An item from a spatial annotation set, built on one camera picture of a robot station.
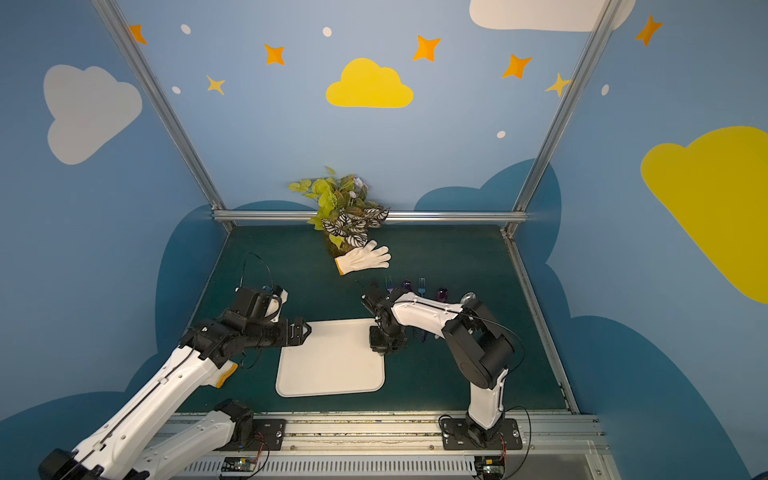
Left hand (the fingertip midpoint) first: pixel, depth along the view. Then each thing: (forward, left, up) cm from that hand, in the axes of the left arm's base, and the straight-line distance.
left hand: (297, 326), depth 77 cm
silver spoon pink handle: (+19, -51, -13) cm, 56 cm away
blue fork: (+24, -36, -16) cm, 46 cm away
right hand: (0, -23, -14) cm, 27 cm away
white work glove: (+36, -15, -15) cm, 41 cm away
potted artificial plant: (+39, -9, +5) cm, 41 cm away
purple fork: (+24, -24, -15) cm, 38 cm away
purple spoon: (+24, -30, -15) cm, 41 cm away
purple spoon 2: (+20, -43, -14) cm, 49 cm away
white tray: (-2, -8, -19) cm, 20 cm away
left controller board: (-29, +12, -16) cm, 35 cm away
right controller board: (-28, -50, -16) cm, 60 cm away
